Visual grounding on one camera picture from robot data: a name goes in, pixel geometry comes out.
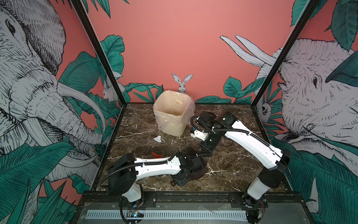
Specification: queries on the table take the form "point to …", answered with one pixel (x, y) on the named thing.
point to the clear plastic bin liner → (173, 107)
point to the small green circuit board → (135, 213)
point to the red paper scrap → (156, 156)
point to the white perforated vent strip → (173, 214)
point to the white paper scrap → (158, 138)
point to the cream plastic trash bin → (177, 130)
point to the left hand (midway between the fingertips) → (179, 179)
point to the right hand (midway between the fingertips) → (203, 148)
